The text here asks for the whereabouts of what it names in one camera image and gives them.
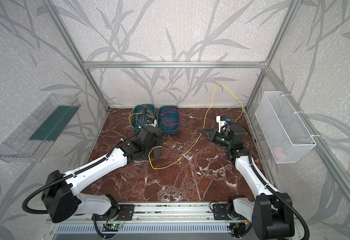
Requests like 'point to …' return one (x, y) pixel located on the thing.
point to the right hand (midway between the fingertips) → (201, 126)
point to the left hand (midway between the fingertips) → (163, 131)
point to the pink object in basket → (279, 153)
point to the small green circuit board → (116, 225)
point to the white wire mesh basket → (287, 136)
